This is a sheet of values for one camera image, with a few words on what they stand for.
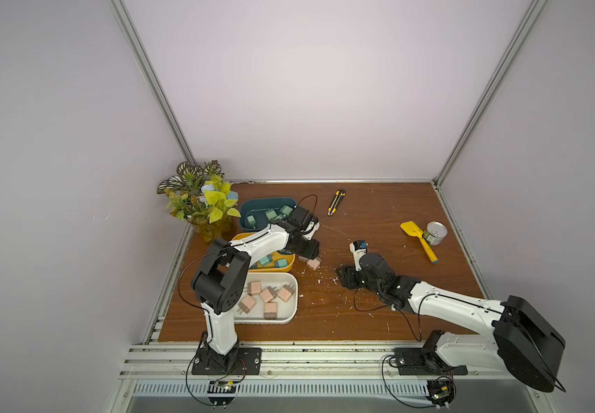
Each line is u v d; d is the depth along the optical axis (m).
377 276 0.63
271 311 0.81
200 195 0.83
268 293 0.85
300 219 0.76
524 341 0.41
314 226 0.81
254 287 0.86
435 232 0.97
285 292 0.85
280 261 0.92
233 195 1.17
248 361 0.73
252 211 1.09
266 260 0.92
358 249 0.75
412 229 1.01
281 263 0.91
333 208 1.10
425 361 0.65
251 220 1.03
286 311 0.82
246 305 0.82
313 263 0.91
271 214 1.07
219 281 0.49
